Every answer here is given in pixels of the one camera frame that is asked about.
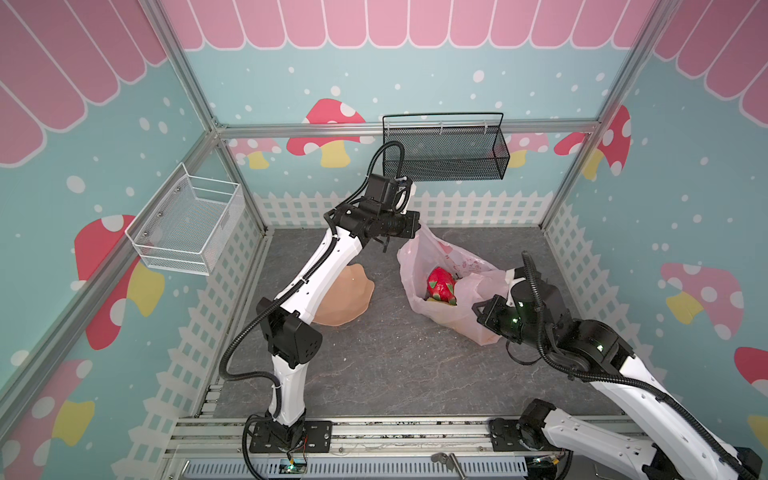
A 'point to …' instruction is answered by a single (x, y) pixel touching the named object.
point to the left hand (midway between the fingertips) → (418, 229)
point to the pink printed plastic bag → (476, 281)
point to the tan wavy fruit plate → (345, 298)
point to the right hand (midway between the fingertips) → (468, 306)
